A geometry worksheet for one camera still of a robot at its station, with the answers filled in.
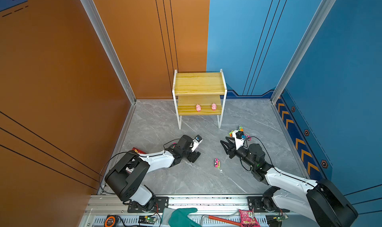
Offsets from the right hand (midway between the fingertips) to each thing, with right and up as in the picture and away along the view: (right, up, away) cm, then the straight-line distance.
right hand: (222, 140), depth 80 cm
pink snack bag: (+10, -34, -12) cm, 38 cm away
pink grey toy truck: (+20, 0, +16) cm, 26 cm away
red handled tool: (-2, -36, -11) cm, 38 cm away
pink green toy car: (-2, -14, +4) cm, 15 cm away
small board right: (+25, -35, -11) cm, 44 cm away
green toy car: (+16, +4, +20) cm, 26 cm away
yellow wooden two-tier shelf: (-13, +25, -1) cm, 28 cm away
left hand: (-15, -7, +10) cm, 19 cm away
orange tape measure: (-53, -34, -14) cm, 65 cm away
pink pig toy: (-13, +18, +11) cm, 25 cm away
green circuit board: (-38, -36, -10) cm, 53 cm away
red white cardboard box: (-49, -8, +8) cm, 50 cm away
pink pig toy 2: (-3, +19, +11) cm, 22 cm away
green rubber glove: (-23, -34, -12) cm, 42 cm away
